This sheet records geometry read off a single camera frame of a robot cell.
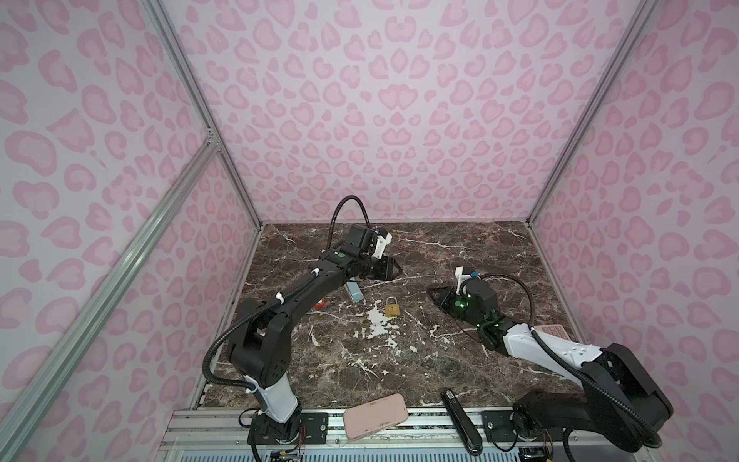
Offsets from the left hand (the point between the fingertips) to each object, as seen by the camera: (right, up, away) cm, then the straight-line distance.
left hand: (399, 266), depth 84 cm
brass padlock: (-2, -15, +11) cm, 19 cm away
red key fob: (-25, -13, +11) cm, 30 cm away
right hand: (+8, -6, -1) cm, 10 cm away
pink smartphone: (-7, -38, -9) cm, 40 cm away
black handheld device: (+15, -38, -13) cm, 43 cm away
